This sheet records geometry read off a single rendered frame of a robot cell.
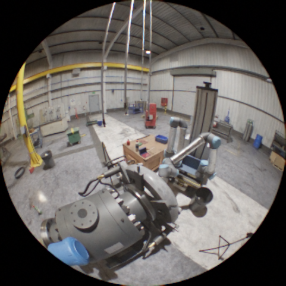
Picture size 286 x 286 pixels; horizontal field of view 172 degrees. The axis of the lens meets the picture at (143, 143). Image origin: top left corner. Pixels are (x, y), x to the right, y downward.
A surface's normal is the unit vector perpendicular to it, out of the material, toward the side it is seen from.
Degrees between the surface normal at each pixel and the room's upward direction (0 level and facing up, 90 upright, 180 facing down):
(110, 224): 25
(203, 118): 90
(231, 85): 90
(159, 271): 0
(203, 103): 90
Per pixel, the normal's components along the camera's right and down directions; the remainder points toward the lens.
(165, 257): 0.03, -0.89
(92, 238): 0.36, -0.59
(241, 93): -0.82, 0.25
